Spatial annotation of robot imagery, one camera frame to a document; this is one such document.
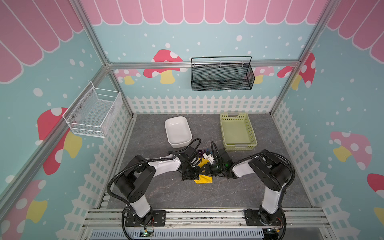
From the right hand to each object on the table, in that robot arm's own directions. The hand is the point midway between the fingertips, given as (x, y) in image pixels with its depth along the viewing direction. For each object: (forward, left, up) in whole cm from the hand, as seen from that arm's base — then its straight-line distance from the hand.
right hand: (197, 172), depth 87 cm
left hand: (-4, -1, -2) cm, 5 cm away
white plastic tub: (+32, +14, -2) cm, 35 cm away
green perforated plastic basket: (+32, -30, -3) cm, 44 cm away
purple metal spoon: (+13, -2, -1) cm, 13 cm away
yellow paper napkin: (-4, -4, -1) cm, 5 cm away
